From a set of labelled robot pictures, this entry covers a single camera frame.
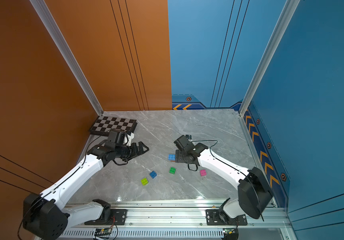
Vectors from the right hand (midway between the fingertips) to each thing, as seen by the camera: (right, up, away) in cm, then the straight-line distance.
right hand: (183, 157), depth 84 cm
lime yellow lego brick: (-22, -13, -1) cm, 26 cm away
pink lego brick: (+12, -9, +2) cm, 15 cm away
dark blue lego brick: (-18, -10, +2) cm, 21 cm away
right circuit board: (+22, -33, -12) cm, 41 cm away
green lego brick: (-6, -9, +4) cm, 12 cm away
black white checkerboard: (-58, +19, +24) cm, 65 cm away
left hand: (-21, +5, -4) cm, 22 cm away
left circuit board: (-40, -34, -12) cm, 54 cm away
